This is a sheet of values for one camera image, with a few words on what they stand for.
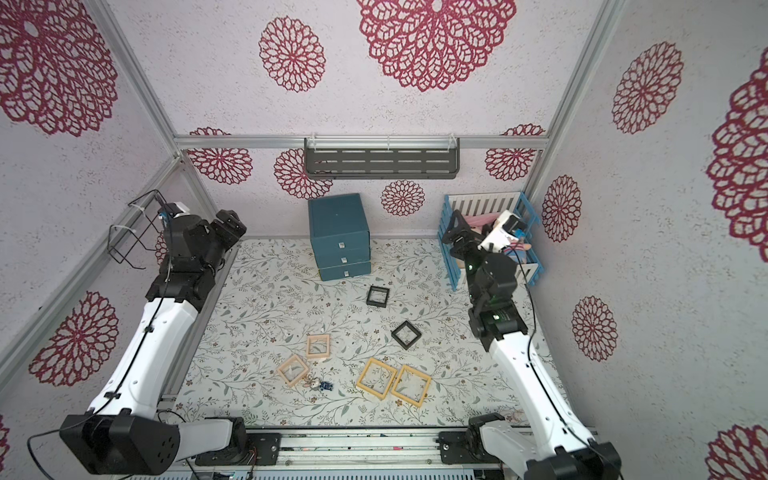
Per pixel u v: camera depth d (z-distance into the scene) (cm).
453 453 73
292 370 87
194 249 51
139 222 78
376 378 85
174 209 61
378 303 100
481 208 110
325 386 83
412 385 84
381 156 92
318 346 92
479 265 51
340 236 97
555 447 38
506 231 55
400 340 92
